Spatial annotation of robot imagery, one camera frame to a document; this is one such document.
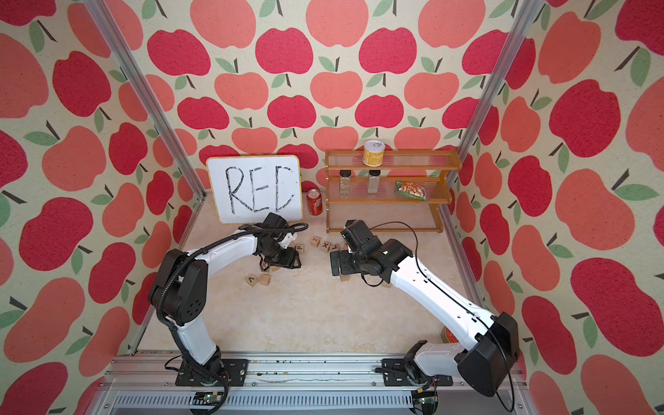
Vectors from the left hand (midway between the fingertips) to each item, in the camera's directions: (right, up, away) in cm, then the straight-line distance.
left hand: (295, 267), depth 91 cm
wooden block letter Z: (+7, +8, +10) cm, 15 cm away
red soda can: (+6, +25, +15) cm, 30 cm away
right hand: (+18, +3, -14) cm, 23 cm away
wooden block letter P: (+1, +6, +9) cm, 11 cm away
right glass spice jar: (+29, +31, +3) cm, 43 cm away
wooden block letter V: (-15, -5, -1) cm, 16 cm away
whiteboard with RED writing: (-20, +29, +7) cm, 36 cm away
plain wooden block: (-11, -5, +2) cm, 12 cm away
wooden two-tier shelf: (+44, +31, +34) cm, 64 cm away
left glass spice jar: (+18, +31, +4) cm, 37 cm away
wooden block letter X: (+11, +6, +10) cm, 16 cm away
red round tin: (+49, -19, -13) cm, 54 cm away
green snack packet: (+44, +28, +3) cm, 52 cm away
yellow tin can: (+27, +40, -4) cm, 49 cm away
